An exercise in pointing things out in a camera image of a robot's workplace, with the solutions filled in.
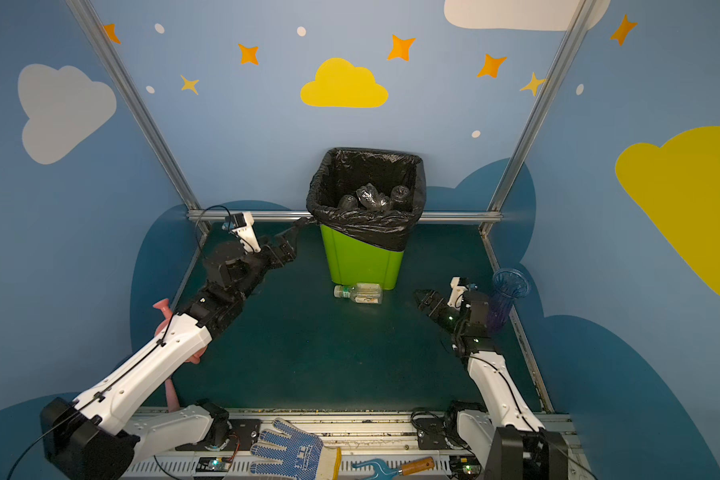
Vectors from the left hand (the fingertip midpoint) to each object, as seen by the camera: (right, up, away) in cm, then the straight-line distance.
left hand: (286, 231), depth 71 cm
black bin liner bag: (+12, +22, +24) cm, 35 cm away
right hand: (+37, -17, +13) cm, 43 cm away
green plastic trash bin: (+16, -8, +22) cm, 28 cm away
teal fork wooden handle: (+24, -58, -1) cm, 62 cm away
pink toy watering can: (-40, -20, +14) cm, 47 cm away
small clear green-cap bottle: (+19, -18, +25) cm, 36 cm away
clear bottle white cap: (+21, +12, +19) cm, 31 cm away
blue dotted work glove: (+5, -54, -1) cm, 55 cm away
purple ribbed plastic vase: (+61, -14, +13) cm, 64 cm away
